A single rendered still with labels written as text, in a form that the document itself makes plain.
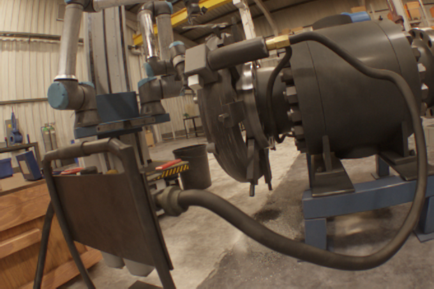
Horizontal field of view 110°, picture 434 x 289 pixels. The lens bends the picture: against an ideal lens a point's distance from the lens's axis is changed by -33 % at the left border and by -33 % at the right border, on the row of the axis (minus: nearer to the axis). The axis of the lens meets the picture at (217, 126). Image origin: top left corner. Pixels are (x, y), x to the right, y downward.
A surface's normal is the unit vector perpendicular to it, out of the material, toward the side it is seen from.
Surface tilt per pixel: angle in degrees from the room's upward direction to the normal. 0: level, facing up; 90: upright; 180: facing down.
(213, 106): 89
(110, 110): 90
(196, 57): 68
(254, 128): 116
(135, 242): 90
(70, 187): 90
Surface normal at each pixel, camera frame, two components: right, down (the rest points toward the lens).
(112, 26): 0.66, -0.11
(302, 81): -0.41, -0.04
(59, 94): -0.11, 0.14
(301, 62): -0.43, -0.30
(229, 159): -0.25, 0.58
